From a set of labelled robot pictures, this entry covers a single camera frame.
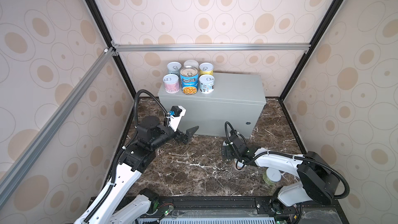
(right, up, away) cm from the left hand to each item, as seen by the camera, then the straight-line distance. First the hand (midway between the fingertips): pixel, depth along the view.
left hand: (193, 120), depth 63 cm
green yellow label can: (+39, -29, +15) cm, 50 cm away
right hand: (+19, -18, +27) cm, 38 cm away
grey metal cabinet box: (+21, +10, +10) cm, 25 cm away
